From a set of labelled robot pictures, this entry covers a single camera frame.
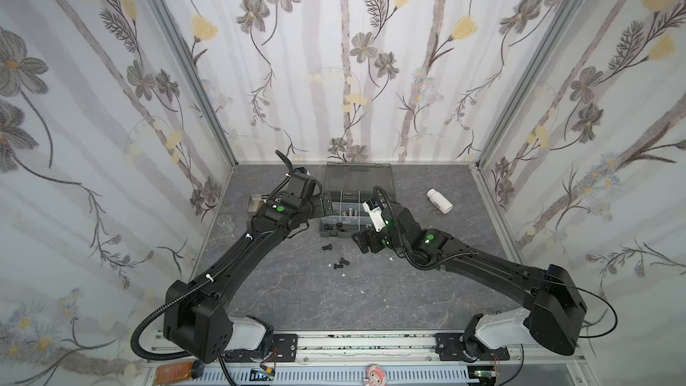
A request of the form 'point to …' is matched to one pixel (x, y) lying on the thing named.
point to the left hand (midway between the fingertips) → (321, 201)
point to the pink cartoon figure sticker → (375, 375)
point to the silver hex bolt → (350, 211)
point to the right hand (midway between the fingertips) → (365, 228)
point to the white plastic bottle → (439, 200)
